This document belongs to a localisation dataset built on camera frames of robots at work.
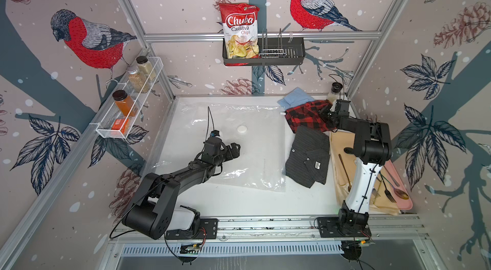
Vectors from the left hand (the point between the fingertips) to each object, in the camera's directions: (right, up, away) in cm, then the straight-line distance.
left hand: (236, 144), depth 91 cm
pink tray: (+73, -18, -7) cm, 75 cm away
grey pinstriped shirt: (+36, -6, +1) cm, 36 cm away
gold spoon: (+71, -19, -9) cm, 74 cm away
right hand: (+46, +17, +19) cm, 52 cm away
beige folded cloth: (+52, -12, -1) cm, 53 cm away
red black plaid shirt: (+39, +14, +16) cm, 45 cm away
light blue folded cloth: (+35, +24, +28) cm, 51 cm away
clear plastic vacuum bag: (+12, +6, +14) cm, 19 cm away
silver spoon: (+73, -15, -4) cm, 74 cm away
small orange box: (-39, +12, -24) cm, 48 cm away
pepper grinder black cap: (+58, +30, +20) cm, 68 cm away
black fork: (+67, -20, -9) cm, 71 cm away
